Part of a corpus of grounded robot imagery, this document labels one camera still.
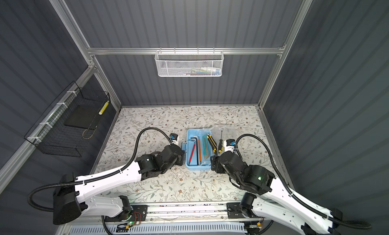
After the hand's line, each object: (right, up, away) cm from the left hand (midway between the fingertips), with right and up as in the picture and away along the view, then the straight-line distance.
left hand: (183, 151), depth 77 cm
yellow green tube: (-44, +23, +4) cm, 50 cm away
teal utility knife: (+12, 0, +11) cm, 17 cm away
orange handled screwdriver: (+20, +2, +7) cm, 22 cm away
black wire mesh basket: (-58, +11, -6) cm, 59 cm away
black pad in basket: (-49, +18, -2) cm, 53 cm away
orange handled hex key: (+9, -3, +19) cm, 21 cm away
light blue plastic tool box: (+8, -3, +19) cm, 21 cm away
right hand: (+17, -3, -7) cm, 18 cm away
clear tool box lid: (+28, +7, +26) cm, 39 cm away
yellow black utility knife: (+16, +3, +12) cm, 20 cm away
